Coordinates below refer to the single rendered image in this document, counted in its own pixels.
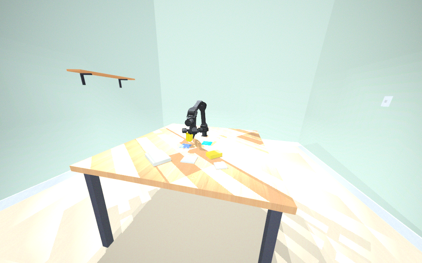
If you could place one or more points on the yellow rectangular block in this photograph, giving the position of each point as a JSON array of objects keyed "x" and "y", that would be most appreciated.
[{"x": 213, "y": 154}]

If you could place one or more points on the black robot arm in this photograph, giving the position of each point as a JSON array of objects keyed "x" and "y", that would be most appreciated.
[{"x": 191, "y": 118}]

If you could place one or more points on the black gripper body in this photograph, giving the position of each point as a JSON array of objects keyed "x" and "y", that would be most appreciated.
[{"x": 184, "y": 130}]

